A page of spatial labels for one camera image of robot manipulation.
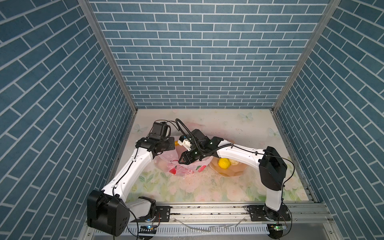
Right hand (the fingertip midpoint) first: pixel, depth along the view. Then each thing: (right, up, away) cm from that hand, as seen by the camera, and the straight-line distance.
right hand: (179, 159), depth 79 cm
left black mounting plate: (-7, -26, -6) cm, 27 cm away
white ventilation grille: (+13, -31, -8) cm, 35 cm away
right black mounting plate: (+39, -25, -5) cm, 47 cm away
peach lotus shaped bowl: (+31, -8, +8) cm, 33 cm away
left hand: (-4, +9, +3) cm, 10 cm away
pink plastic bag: (-5, -1, 0) cm, 5 cm away
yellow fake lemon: (+25, -4, +6) cm, 26 cm away
